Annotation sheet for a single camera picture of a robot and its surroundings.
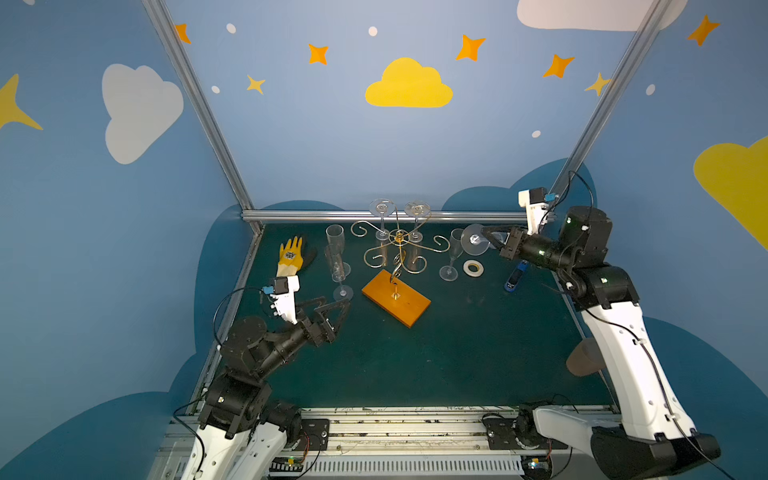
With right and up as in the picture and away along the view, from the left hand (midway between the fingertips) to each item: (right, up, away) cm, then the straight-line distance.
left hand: (335, 298), depth 62 cm
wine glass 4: (+10, +22, +18) cm, 30 cm away
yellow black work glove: (-23, +8, +46) cm, 52 cm away
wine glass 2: (-4, +4, +28) cm, 29 cm away
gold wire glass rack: (+15, -6, +37) cm, 40 cm away
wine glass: (-6, +14, +31) cm, 35 cm away
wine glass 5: (+19, +22, +18) cm, 34 cm away
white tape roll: (+45, +3, +45) cm, 64 cm away
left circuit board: (-13, -43, +10) cm, 46 cm away
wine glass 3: (+34, +2, +45) cm, 57 cm away
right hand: (+33, +15, +2) cm, 36 cm away
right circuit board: (+48, -44, +11) cm, 66 cm away
